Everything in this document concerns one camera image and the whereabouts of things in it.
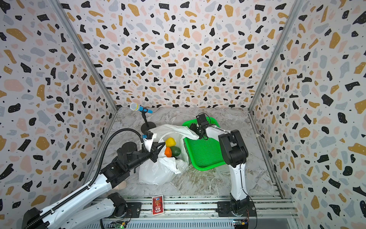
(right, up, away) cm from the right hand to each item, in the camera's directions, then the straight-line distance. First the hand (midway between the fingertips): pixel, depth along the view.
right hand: (190, 131), depth 103 cm
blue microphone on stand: (-32, +4, +4) cm, 33 cm away
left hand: (-12, -4, -32) cm, 34 cm away
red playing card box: (-17, -37, -29) cm, 50 cm away
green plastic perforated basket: (+10, -15, -7) cm, 19 cm away
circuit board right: (+26, -45, -31) cm, 60 cm away
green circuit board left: (-35, -44, -33) cm, 65 cm away
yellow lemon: (-13, -7, -9) cm, 17 cm away
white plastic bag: (-12, -17, -30) cm, 37 cm away
